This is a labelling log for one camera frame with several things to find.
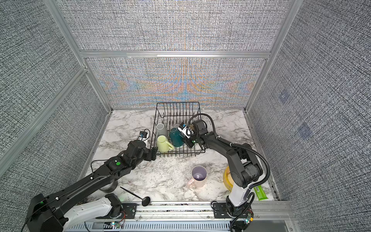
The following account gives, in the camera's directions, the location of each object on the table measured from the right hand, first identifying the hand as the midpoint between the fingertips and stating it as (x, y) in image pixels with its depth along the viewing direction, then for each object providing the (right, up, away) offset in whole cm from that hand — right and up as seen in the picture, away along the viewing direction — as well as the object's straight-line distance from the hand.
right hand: (183, 134), depth 91 cm
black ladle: (-20, -34, -15) cm, 42 cm away
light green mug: (-12, -7, -5) cm, 15 cm away
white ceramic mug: (-15, +3, +1) cm, 15 cm away
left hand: (-16, -5, -12) cm, 21 cm away
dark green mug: (-4, -2, -3) cm, 5 cm away
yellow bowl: (+25, -24, -12) cm, 36 cm away
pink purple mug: (+9, -23, -9) cm, 27 cm away
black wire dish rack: (-9, +14, +21) cm, 26 cm away
